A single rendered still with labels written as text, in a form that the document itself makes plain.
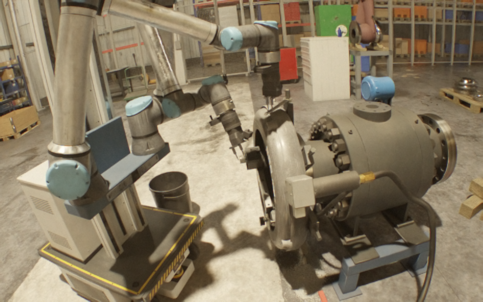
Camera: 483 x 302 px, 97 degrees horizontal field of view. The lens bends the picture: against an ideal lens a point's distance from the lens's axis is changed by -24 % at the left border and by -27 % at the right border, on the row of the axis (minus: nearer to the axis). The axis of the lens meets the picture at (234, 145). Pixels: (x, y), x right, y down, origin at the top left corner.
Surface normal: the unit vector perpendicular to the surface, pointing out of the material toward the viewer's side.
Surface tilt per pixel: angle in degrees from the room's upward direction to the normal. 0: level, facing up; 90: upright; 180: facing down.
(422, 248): 90
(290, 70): 90
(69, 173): 95
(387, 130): 33
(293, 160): 51
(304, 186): 67
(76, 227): 90
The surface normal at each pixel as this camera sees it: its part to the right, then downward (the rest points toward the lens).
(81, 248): 0.93, 0.03
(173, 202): 0.39, 0.37
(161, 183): 0.64, 0.18
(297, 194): 0.04, 0.00
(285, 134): -0.07, -0.57
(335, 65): -0.02, 0.39
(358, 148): -0.02, -0.37
